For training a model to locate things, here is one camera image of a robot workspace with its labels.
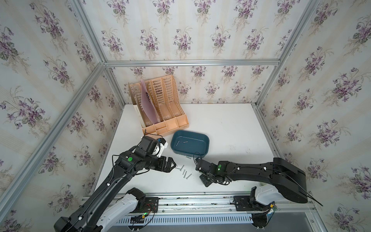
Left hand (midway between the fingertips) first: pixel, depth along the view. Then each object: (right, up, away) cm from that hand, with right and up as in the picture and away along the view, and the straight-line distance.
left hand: (170, 165), depth 70 cm
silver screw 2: (+6, +7, +27) cm, 28 cm away
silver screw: (+9, -2, +20) cm, 22 cm away
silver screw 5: (+3, -1, -2) cm, 4 cm away
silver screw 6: (+6, -9, +14) cm, 18 cm away
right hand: (+19, -12, +12) cm, 26 cm away
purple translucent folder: (-15, +31, +16) cm, 38 cm away
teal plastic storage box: (+11, +6, +26) cm, 29 cm away
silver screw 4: (+5, -8, +15) cm, 18 cm away
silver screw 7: (+8, -12, +12) cm, 18 cm away
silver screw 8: (+7, -10, +13) cm, 18 cm away
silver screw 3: (+2, +6, +25) cm, 26 cm away
